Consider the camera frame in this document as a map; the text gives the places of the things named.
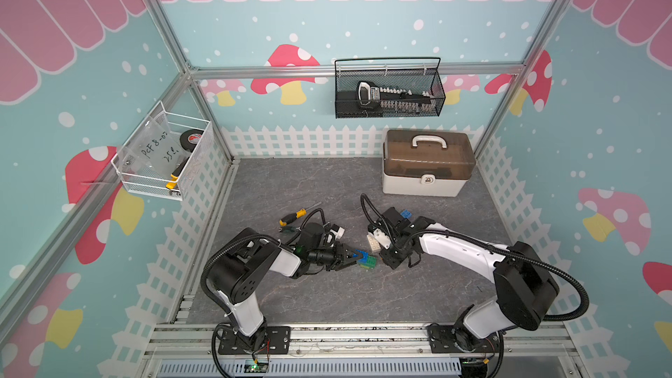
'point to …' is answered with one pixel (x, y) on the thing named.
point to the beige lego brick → (374, 244)
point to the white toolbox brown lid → (427, 163)
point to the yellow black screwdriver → (290, 217)
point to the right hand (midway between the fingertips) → (388, 257)
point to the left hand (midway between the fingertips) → (359, 263)
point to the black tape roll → (189, 138)
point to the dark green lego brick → (371, 263)
